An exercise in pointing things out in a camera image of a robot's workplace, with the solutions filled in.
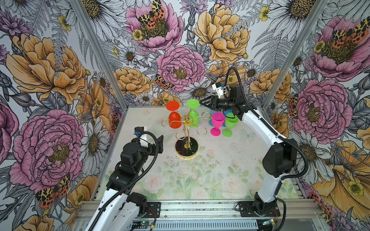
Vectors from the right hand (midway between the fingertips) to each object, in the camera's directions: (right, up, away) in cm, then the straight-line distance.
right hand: (202, 107), depth 79 cm
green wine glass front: (+19, -9, +13) cm, 25 cm away
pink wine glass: (+11, -7, +15) cm, 20 cm away
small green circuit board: (-29, -57, -8) cm, 64 cm away
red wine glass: (-14, -8, -4) cm, 17 cm away
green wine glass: (-4, -6, -3) cm, 8 cm away
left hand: (-24, -17, -6) cm, 30 cm away
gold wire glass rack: (-9, -24, +15) cm, 29 cm away
